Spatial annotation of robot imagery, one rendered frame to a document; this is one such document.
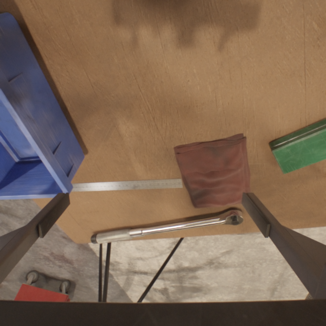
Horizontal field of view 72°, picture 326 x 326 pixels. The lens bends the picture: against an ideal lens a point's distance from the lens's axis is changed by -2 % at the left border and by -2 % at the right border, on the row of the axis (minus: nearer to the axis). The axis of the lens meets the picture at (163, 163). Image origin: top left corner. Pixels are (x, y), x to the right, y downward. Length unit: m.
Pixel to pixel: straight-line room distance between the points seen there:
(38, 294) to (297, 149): 2.60
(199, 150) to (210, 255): 1.44
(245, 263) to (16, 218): 1.75
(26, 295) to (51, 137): 2.41
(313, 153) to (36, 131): 0.48
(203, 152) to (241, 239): 1.25
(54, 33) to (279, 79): 0.36
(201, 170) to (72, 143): 0.27
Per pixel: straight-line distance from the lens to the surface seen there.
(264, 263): 2.00
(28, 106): 0.42
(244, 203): 0.16
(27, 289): 2.79
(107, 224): 0.74
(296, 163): 0.50
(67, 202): 0.17
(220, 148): 0.47
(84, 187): 0.63
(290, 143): 0.47
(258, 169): 0.53
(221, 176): 0.50
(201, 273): 2.14
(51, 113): 0.45
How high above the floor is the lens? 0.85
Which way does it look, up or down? 48 degrees down
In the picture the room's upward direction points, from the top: 170 degrees counter-clockwise
